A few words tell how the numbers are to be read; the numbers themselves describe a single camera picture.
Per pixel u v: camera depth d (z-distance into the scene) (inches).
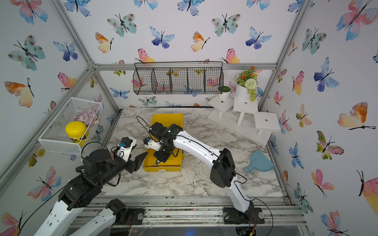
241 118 41.0
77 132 25.1
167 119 34.2
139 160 22.6
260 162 37.1
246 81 33.0
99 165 17.9
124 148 20.8
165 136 22.3
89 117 27.4
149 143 27.7
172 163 31.0
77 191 16.8
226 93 39.4
